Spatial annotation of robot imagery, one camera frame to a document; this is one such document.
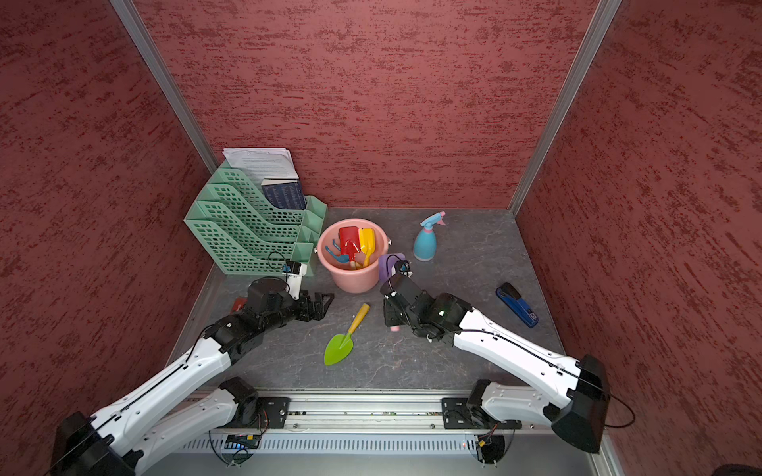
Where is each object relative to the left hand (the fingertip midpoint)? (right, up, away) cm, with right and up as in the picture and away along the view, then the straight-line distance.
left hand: (319, 300), depth 79 cm
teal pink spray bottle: (+32, +14, +21) cm, 41 cm away
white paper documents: (-26, +43, +23) cm, 56 cm away
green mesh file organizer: (-30, +18, +18) cm, 39 cm away
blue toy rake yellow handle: (+4, +10, +16) cm, 19 cm away
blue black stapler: (+59, -3, +13) cm, 60 cm away
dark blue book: (-20, +34, +27) cm, 48 cm away
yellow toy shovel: (+12, +16, +16) cm, 25 cm away
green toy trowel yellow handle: (+5, -15, +6) cm, 17 cm away
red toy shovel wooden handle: (+6, +15, +16) cm, 23 cm away
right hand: (+20, -3, -4) cm, 20 cm away
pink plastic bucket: (+11, +5, +10) cm, 16 cm away
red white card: (-29, -4, +13) cm, 32 cm away
